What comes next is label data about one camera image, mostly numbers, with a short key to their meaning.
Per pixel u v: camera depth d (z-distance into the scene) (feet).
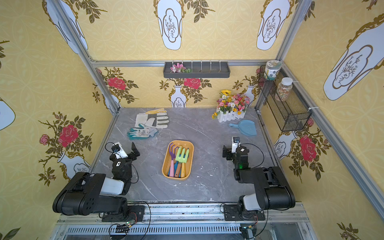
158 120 3.71
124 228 2.34
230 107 3.29
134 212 2.39
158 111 3.94
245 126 3.59
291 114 2.65
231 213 2.40
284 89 2.36
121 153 2.47
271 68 2.75
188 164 2.93
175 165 2.88
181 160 2.95
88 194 1.44
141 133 3.48
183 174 2.77
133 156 2.62
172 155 3.05
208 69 3.03
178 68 2.88
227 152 2.74
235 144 2.63
